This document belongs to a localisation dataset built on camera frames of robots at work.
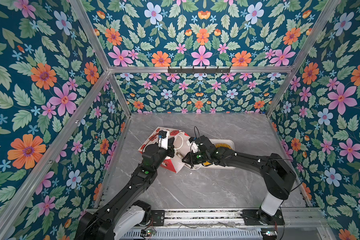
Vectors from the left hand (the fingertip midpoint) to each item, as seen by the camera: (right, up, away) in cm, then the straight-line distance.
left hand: (175, 135), depth 75 cm
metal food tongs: (+2, -12, +9) cm, 15 cm away
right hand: (+4, -14, +6) cm, 15 cm away
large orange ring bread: (+26, -8, +23) cm, 36 cm away
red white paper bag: (-1, -17, +11) cm, 20 cm away
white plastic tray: (+35, -7, +26) cm, 44 cm away
